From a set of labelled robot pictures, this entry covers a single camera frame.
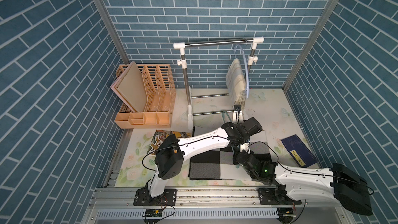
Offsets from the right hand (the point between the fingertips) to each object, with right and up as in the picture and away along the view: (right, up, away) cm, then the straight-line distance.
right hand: (233, 149), depth 83 cm
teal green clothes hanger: (-3, +16, +19) cm, 24 cm away
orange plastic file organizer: (-50, +34, +29) cm, 67 cm away
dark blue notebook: (+41, -4, +6) cm, 42 cm away
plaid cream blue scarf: (+2, +36, +2) cm, 36 cm away
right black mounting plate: (+16, -15, -16) cm, 27 cm away
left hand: (+5, +14, -2) cm, 15 cm away
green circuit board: (-39, -26, -11) cm, 49 cm away
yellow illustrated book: (-44, +4, +12) cm, 46 cm away
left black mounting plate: (-44, -20, -11) cm, 49 cm away
